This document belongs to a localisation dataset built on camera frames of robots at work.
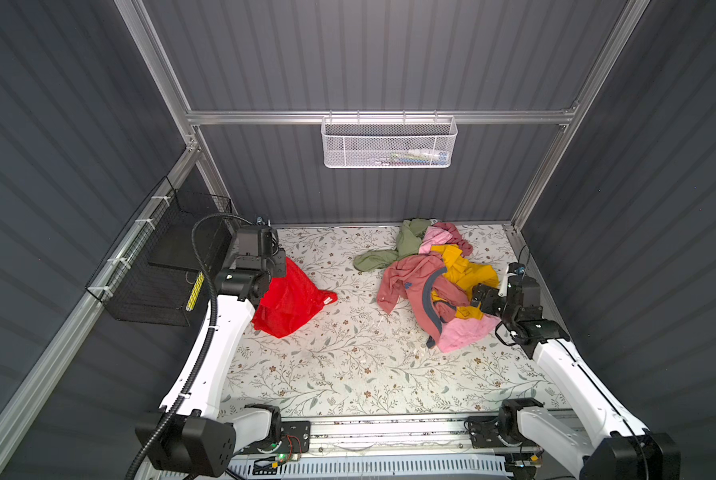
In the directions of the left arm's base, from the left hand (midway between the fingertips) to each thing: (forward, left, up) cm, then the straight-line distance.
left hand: (267, 254), depth 76 cm
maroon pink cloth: (+19, -63, -23) cm, 70 cm away
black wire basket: (-5, +28, -1) cm, 29 cm away
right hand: (-7, -61, -12) cm, 63 cm away
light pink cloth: (-12, -54, -27) cm, 62 cm away
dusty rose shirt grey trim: (-3, -46, -21) cm, 50 cm away
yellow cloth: (+5, -57, -19) cm, 61 cm away
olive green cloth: (+19, -42, -19) cm, 50 cm away
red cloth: (-5, -4, -16) cm, 17 cm away
